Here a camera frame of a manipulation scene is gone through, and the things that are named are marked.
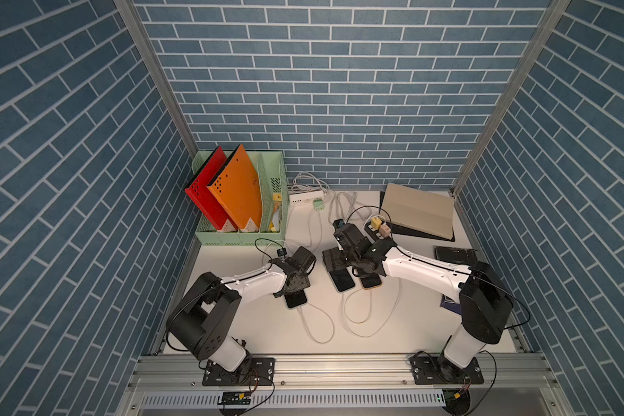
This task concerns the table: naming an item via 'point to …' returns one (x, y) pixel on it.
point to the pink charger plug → (385, 230)
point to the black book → (454, 254)
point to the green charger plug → (318, 204)
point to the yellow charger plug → (376, 222)
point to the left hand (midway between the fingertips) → (301, 284)
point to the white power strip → (305, 200)
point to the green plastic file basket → (270, 171)
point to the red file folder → (201, 196)
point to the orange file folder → (237, 188)
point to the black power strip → (374, 232)
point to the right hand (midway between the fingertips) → (335, 254)
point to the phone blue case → (295, 298)
